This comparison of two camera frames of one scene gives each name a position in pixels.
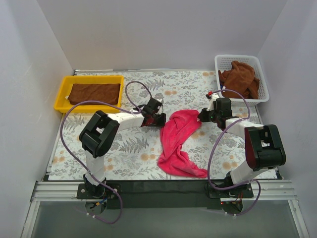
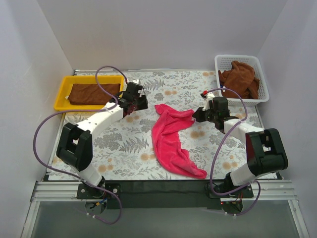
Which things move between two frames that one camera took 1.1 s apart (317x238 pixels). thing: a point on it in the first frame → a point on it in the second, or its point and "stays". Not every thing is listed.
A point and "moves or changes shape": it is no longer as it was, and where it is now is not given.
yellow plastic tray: (62, 104) stays
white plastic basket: (223, 63) stays
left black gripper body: (159, 120) → (138, 104)
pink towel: (173, 159) moves or changes shape
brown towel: (109, 93) stays
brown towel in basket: (240, 78) stays
